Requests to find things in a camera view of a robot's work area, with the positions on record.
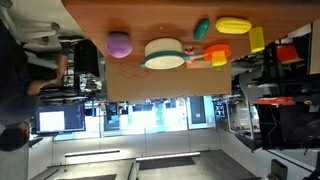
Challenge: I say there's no yellow bell pepper toy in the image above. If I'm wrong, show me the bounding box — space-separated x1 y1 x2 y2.
211 50 229 67

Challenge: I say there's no beige box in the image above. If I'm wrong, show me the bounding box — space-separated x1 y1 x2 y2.
309 19 320 75

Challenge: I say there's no long ceiling light strip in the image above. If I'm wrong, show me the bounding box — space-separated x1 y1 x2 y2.
135 151 202 162
64 148 121 158

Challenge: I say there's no purple ball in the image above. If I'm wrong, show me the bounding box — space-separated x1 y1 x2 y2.
105 31 134 60

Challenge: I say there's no orange red flat bar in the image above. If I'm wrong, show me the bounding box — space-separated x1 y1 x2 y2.
257 96 296 107

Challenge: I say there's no small pink toy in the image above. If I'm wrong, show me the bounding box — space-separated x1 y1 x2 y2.
184 45 196 56

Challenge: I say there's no computer monitor white window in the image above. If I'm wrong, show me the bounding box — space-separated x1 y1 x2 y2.
34 103 87 135

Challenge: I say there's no person in dark shirt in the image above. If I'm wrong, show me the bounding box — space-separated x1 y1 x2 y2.
0 19 85 153

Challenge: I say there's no white shelving cabinet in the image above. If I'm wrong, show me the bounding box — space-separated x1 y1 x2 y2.
226 98 256 140

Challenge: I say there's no yellow plastic cylinder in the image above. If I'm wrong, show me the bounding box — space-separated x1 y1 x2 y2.
248 26 266 54

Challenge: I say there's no orange plastic bowl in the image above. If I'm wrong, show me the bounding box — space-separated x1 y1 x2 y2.
203 43 232 62

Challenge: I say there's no black computer tower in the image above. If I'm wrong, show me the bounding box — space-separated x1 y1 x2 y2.
73 39 101 78

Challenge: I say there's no red block yellow edge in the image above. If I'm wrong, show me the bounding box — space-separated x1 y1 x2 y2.
275 44 305 65

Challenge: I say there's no teal green cucumber toy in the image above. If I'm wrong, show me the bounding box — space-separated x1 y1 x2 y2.
193 18 211 42

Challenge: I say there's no grey office chair base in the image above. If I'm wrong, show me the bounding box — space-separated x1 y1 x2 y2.
0 0 62 46

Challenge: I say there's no brown cardboard panel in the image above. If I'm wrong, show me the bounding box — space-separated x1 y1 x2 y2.
105 59 233 103

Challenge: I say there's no yellow maize cob toy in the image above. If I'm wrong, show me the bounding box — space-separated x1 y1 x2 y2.
214 16 253 35

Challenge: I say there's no cream bowl teal band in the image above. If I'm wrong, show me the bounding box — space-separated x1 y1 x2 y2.
139 37 191 71

